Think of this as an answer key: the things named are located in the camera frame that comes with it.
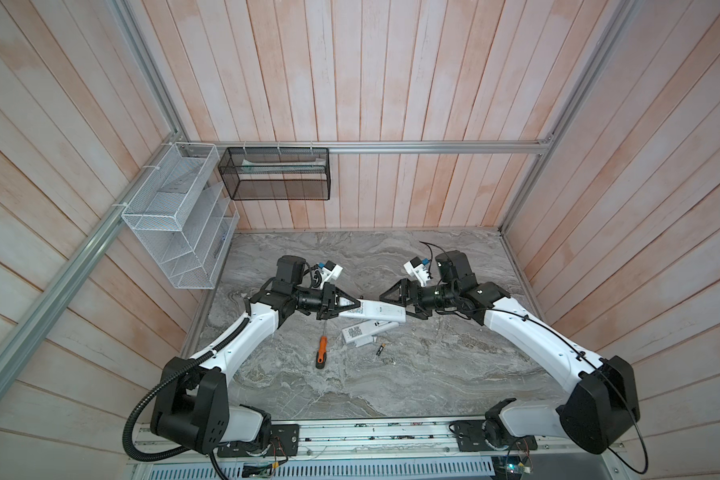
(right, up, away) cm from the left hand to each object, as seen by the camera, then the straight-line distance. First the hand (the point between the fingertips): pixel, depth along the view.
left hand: (357, 312), depth 72 cm
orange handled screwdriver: (-10, -16, +13) cm, 23 cm away
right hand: (+8, +2, +3) cm, 9 cm away
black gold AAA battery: (+7, -14, +16) cm, 23 cm away
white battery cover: (+2, -12, +18) cm, 22 cm away
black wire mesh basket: (-28, +44, +32) cm, 61 cm away
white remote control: (+5, 0, +1) cm, 5 cm away
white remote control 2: (+3, -9, +19) cm, 21 cm away
